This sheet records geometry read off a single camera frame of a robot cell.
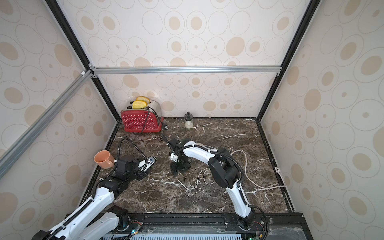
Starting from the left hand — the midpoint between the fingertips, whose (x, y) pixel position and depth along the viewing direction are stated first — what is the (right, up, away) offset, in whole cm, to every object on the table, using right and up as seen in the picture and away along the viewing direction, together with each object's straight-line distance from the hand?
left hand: (148, 161), depth 83 cm
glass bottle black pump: (+21, +24, +26) cm, 41 cm away
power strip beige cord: (+78, -7, +12) cm, 79 cm away
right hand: (+15, -11, +4) cm, 19 cm away
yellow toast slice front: (-13, +35, +20) cm, 42 cm away
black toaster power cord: (+3, +21, +30) cm, 37 cm away
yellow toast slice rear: (-11, +40, +23) cm, 48 cm away
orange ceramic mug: (-30, 0, +8) cm, 31 cm away
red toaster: (-7, +24, +20) cm, 32 cm away
